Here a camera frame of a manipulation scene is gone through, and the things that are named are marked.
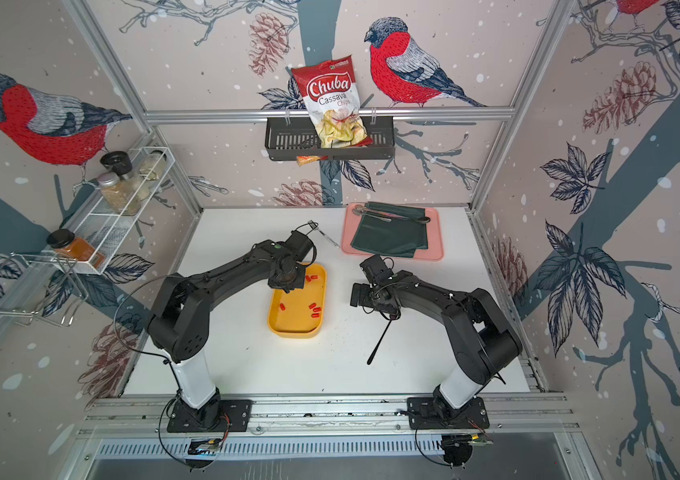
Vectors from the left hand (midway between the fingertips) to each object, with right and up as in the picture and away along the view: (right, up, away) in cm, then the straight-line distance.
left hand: (298, 277), depth 92 cm
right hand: (+21, -7, 0) cm, 22 cm away
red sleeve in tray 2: (+4, -9, +1) cm, 10 cm away
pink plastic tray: (+47, +7, +16) cm, 50 cm away
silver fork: (+2, +17, +25) cm, 31 cm away
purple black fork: (+29, -12, -2) cm, 32 cm away
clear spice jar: (-41, +31, -8) cm, 52 cm away
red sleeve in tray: (-5, -10, +1) cm, 11 cm away
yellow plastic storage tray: (+1, -11, -2) cm, 11 cm away
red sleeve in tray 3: (+5, -11, -1) cm, 13 cm away
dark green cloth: (+35, +13, +19) cm, 42 cm away
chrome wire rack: (-52, +2, -25) cm, 58 cm away
